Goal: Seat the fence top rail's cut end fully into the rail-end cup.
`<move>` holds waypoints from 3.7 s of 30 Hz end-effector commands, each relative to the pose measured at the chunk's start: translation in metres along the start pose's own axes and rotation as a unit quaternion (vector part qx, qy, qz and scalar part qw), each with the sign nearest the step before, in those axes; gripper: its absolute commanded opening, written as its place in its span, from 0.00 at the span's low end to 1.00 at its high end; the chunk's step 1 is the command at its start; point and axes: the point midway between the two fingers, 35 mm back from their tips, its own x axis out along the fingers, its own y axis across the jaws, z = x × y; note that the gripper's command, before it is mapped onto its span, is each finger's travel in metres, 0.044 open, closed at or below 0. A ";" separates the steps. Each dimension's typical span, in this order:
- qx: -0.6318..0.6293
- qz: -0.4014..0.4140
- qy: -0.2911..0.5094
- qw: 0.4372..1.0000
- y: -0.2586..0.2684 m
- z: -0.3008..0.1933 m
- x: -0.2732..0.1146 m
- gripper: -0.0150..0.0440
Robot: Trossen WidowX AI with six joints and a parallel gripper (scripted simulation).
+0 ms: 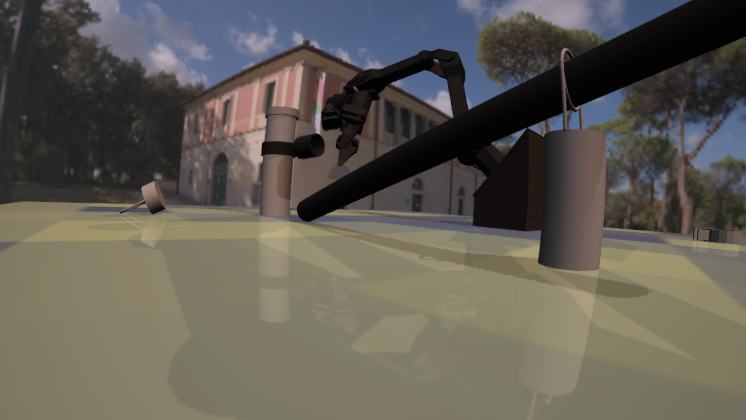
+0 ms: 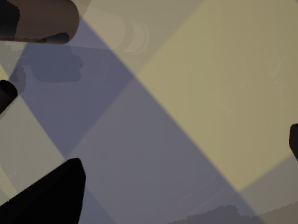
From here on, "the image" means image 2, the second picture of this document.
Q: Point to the black round pipe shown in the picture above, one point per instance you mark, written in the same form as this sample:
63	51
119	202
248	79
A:
8	93

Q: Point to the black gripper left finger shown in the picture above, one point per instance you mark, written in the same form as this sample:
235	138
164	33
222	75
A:
55	199

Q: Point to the grey post with cap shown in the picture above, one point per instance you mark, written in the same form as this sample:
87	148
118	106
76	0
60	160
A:
38	21

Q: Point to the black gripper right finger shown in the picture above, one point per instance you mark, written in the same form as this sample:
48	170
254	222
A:
294	139

